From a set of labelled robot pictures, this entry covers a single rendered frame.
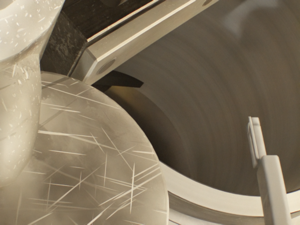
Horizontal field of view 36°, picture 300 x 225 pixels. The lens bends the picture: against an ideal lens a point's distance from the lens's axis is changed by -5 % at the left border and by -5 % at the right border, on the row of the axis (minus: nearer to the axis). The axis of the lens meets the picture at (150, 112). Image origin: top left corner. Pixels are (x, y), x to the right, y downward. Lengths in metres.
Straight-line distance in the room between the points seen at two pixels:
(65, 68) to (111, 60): 0.02
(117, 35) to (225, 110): 0.38
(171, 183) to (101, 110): 0.10
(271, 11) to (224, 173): 0.20
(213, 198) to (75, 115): 0.13
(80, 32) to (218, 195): 0.13
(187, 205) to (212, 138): 0.33
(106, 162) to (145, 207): 0.02
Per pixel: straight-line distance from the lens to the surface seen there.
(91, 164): 0.17
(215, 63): 0.56
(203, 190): 0.28
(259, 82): 0.52
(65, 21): 0.20
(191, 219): 0.28
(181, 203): 0.27
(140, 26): 0.21
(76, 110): 0.17
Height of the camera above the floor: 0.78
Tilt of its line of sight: 22 degrees down
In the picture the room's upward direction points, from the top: 174 degrees clockwise
